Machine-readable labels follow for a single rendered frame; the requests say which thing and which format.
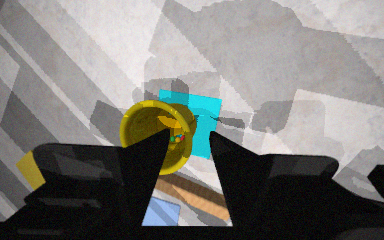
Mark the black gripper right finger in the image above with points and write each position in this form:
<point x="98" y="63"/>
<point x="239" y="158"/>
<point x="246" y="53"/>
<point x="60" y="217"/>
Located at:
<point x="245" y="176"/>

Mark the yellow rectangular block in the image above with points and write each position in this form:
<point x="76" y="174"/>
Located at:
<point x="30" y="171"/>

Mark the brown wooden plank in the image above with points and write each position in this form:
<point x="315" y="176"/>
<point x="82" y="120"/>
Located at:
<point x="193" y="194"/>

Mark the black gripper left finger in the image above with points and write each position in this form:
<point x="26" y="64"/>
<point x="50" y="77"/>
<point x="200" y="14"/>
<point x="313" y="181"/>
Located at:
<point x="133" y="169"/>

